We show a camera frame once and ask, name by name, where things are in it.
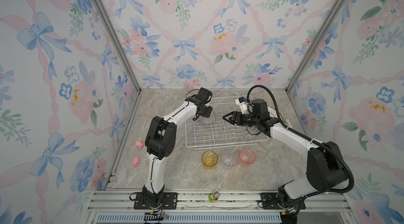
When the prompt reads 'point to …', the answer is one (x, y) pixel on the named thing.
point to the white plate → (273, 113)
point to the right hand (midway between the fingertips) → (225, 117)
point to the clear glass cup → (229, 159)
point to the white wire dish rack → (221, 133)
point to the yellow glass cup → (209, 158)
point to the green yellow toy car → (213, 196)
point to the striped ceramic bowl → (207, 120)
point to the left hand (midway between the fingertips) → (207, 110)
